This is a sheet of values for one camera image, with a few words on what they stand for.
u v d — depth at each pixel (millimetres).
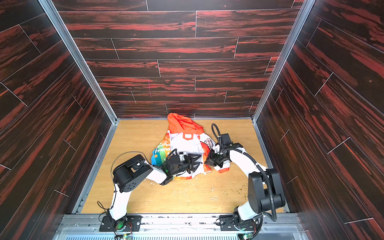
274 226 733
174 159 749
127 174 540
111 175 549
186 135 1077
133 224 732
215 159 765
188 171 841
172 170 753
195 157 838
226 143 716
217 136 733
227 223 733
